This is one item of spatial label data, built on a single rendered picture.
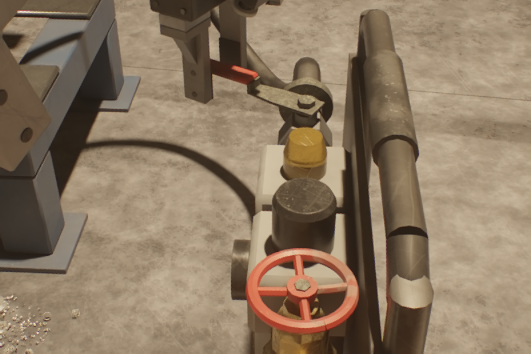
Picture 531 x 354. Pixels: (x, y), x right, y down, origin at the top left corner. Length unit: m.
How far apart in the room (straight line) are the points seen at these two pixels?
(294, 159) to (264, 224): 0.07
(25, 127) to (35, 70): 0.98
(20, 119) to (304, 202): 0.30
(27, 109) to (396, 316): 0.24
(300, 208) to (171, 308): 0.65
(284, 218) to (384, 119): 0.10
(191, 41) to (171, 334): 0.55
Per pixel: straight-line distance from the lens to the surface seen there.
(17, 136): 0.29
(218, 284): 1.20
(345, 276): 0.50
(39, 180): 1.20
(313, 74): 0.82
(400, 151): 0.50
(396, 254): 0.44
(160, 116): 1.59
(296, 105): 0.72
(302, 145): 0.62
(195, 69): 0.73
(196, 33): 0.69
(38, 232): 1.25
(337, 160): 0.67
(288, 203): 0.54
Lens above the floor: 0.85
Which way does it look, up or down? 36 degrees down
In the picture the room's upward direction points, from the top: straight up
